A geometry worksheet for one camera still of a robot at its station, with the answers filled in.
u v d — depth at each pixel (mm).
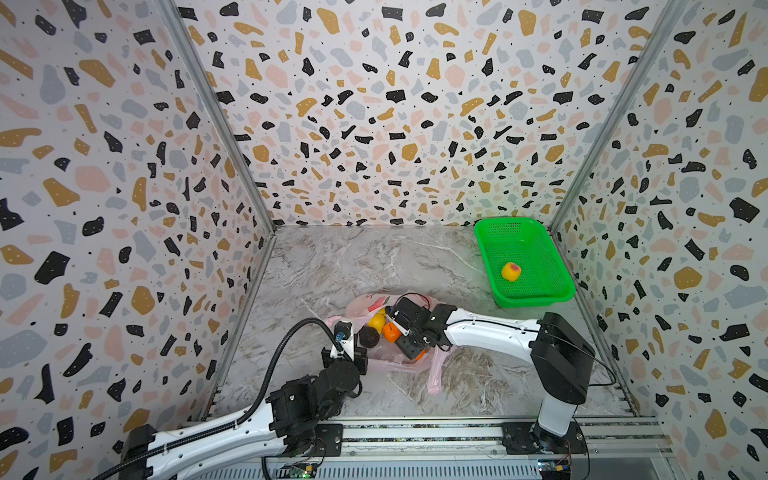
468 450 731
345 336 613
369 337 857
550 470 715
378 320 894
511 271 1030
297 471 703
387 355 881
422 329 639
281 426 521
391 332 879
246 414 502
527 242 1162
